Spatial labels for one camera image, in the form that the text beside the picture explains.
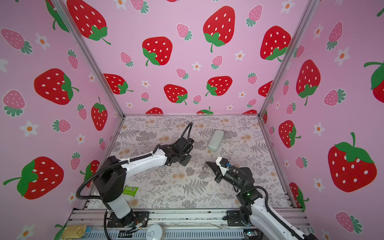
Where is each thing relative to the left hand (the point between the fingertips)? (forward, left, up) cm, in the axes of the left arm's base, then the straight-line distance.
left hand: (187, 156), depth 89 cm
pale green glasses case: (+15, -19, -4) cm, 24 cm away
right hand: (-10, -12, +12) cm, 20 cm away
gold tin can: (-38, +51, -4) cm, 63 cm away
